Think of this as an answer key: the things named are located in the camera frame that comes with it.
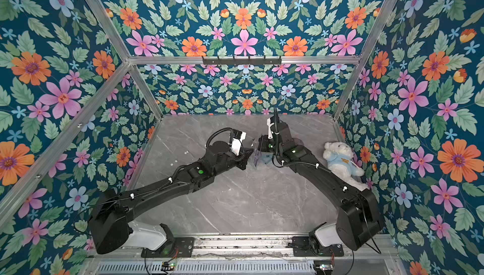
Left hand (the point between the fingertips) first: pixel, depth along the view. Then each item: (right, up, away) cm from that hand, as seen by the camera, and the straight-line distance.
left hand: (255, 149), depth 75 cm
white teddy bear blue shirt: (+41, -5, +16) cm, 44 cm away
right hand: (+4, +6, +7) cm, 10 cm away
